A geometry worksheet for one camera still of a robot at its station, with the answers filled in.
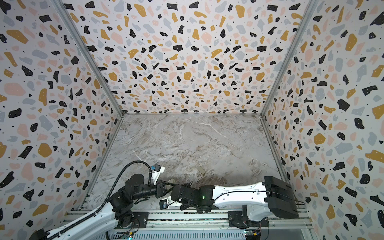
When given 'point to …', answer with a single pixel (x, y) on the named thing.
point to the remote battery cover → (202, 171)
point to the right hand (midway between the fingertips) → (173, 189)
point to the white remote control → (168, 187)
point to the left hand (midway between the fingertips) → (175, 186)
